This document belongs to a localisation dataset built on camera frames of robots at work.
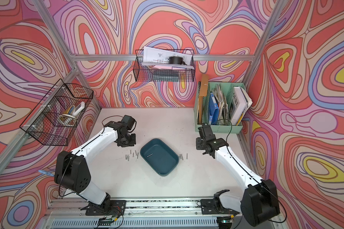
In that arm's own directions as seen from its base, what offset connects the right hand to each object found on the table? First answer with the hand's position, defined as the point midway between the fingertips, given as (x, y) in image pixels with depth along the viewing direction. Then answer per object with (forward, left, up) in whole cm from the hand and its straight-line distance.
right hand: (203, 145), depth 84 cm
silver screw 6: (+1, +50, -11) cm, 51 cm away
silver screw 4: (+3, +43, -11) cm, 45 cm away
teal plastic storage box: (-2, +28, -11) cm, 30 cm away
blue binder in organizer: (+21, -10, +6) cm, 24 cm away
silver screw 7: (0, +49, -12) cm, 50 cm away
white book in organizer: (+21, -25, +13) cm, 35 cm away
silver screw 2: (-1, +9, -12) cm, 15 cm away
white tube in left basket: (+12, +68, +23) cm, 72 cm away
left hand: (+3, +43, -1) cm, 43 cm away
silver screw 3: (+4, +47, -11) cm, 49 cm away
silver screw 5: (+1, +42, -11) cm, 44 cm away
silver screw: (-1, +13, -12) cm, 18 cm away
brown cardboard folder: (+23, -1, +22) cm, 32 cm away
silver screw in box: (0, +34, -10) cm, 35 cm away
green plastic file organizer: (+23, -13, +10) cm, 29 cm away
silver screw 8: (-2, +47, -10) cm, 49 cm away
